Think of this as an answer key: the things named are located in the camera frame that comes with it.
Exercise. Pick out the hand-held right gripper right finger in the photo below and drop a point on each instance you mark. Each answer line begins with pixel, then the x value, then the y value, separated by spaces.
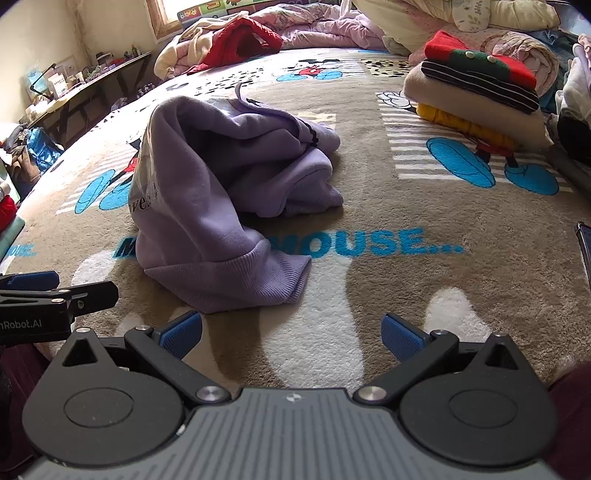
pixel 402 339

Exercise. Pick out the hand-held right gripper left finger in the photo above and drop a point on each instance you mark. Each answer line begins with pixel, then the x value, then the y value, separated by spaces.
pixel 181 333

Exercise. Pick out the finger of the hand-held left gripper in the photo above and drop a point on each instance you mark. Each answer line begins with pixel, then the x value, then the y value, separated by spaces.
pixel 32 280
pixel 87 297

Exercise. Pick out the purple hoodie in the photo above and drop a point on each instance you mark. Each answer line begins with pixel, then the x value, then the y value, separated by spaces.
pixel 198 207

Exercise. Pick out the pile of dark clothes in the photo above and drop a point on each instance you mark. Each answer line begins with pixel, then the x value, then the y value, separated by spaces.
pixel 21 161

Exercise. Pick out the pile of loose clothes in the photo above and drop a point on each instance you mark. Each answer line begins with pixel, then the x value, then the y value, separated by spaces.
pixel 577 87

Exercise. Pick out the teal folded garment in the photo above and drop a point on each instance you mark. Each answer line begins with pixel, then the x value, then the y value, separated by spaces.
pixel 11 240

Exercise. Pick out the person's left leg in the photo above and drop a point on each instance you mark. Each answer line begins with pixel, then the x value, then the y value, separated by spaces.
pixel 18 392

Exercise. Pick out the person's leg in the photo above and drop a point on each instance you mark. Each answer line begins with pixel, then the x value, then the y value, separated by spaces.
pixel 572 406
pixel 18 392

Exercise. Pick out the blue plastic bag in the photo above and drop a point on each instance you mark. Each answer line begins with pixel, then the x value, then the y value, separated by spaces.
pixel 44 152

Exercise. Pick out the person's right leg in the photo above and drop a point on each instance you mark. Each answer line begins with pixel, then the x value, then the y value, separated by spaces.
pixel 572 406

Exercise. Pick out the clutter of desk items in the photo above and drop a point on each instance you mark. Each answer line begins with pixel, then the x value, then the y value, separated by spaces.
pixel 57 85

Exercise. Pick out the yellow folded garment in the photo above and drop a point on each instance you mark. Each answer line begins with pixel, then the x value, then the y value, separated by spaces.
pixel 452 121

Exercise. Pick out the dark desk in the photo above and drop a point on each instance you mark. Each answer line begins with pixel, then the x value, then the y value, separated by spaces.
pixel 115 70

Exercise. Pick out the beige folded garment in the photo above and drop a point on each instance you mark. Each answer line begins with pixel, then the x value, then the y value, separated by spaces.
pixel 452 99

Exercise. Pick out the black striped folded garment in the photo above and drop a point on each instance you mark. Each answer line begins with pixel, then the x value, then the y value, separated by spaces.
pixel 485 90

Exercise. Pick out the beige pink crumpled blanket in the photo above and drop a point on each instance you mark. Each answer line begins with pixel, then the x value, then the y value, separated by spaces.
pixel 184 50

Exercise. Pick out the red green folded sweater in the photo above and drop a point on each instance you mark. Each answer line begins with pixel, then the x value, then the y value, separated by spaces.
pixel 461 60

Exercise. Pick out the red quilted garment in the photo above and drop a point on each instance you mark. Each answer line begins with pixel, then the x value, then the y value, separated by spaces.
pixel 231 44

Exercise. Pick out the pink floral cloth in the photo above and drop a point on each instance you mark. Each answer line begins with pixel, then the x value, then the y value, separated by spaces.
pixel 531 50

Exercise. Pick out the cream quilt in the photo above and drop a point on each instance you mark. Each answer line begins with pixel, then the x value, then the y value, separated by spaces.
pixel 415 23

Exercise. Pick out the colourful alphabet poster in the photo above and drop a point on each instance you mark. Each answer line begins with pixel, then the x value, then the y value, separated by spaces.
pixel 217 7

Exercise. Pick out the pink quilt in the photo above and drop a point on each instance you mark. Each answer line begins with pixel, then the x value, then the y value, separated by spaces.
pixel 323 27

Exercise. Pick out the wooden window frame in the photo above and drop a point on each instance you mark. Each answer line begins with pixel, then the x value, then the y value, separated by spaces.
pixel 159 23

